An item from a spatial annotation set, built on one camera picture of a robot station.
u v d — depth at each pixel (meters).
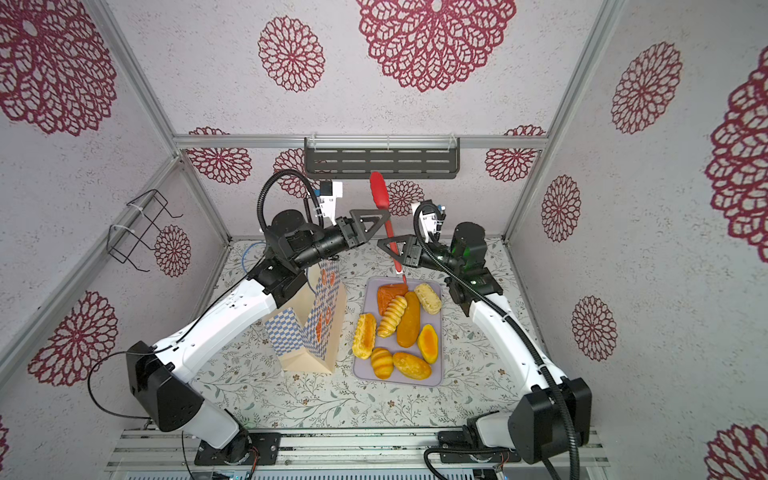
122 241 0.73
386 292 1.00
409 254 0.60
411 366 0.82
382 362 0.85
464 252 0.54
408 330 0.89
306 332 0.67
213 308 0.48
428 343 0.89
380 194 0.65
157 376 0.40
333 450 0.75
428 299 0.97
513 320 0.48
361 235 0.54
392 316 0.91
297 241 0.51
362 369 0.86
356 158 0.94
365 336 0.89
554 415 0.39
